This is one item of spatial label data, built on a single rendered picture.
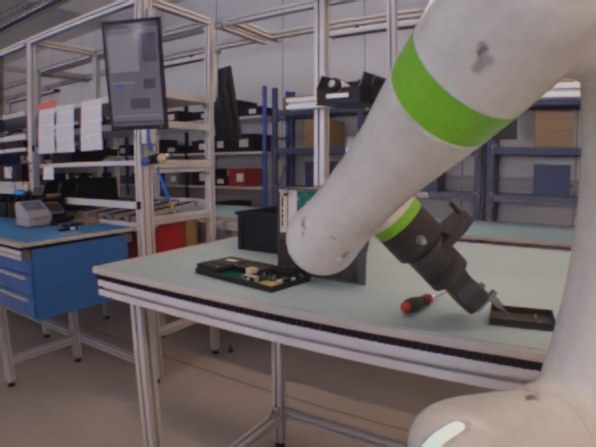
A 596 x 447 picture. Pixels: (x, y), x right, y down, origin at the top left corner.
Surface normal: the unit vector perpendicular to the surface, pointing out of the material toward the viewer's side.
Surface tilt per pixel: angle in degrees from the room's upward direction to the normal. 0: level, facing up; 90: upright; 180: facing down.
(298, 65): 90
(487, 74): 133
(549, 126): 90
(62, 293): 90
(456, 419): 11
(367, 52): 90
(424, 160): 146
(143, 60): 101
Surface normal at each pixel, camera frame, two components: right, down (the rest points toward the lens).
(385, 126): -0.89, 0.29
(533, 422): 0.14, -0.93
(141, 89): -0.11, 0.32
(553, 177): -0.52, 0.11
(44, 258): 0.85, 0.07
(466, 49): -0.70, 0.51
